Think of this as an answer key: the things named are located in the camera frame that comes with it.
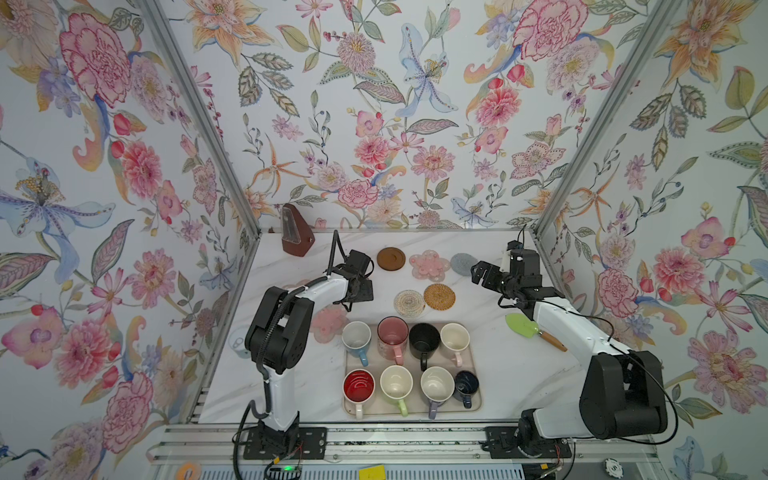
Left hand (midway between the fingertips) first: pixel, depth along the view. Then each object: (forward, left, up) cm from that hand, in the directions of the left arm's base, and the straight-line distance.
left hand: (363, 294), depth 100 cm
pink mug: (-16, -9, +1) cm, 18 cm away
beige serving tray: (-28, -13, +8) cm, 32 cm away
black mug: (-18, -18, +4) cm, 26 cm away
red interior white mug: (-30, +1, -1) cm, 30 cm away
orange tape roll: (-47, +40, -2) cm, 62 cm away
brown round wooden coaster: (+18, -10, -3) cm, 21 cm away
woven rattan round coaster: (0, -26, -2) cm, 26 cm away
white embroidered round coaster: (-2, -15, -3) cm, 16 cm away
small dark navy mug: (-29, -29, 0) cm, 41 cm away
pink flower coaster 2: (-9, +11, -3) cm, 14 cm away
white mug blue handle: (-16, +1, +1) cm, 16 cm away
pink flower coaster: (+14, -24, -2) cm, 28 cm away
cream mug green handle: (-29, -10, 0) cm, 30 cm away
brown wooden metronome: (+22, +24, +4) cm, 33 cm away
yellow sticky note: (-49, -3, 0) cm, 49 cm away
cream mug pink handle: (-17, -27, +2) cm, 32 cm away
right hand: (0, -37, +13) cm, 39 cm away
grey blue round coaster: (+14, -36, -2) cm, 39 cm away
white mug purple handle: (-29, -21, -1) cm, 36 cm away
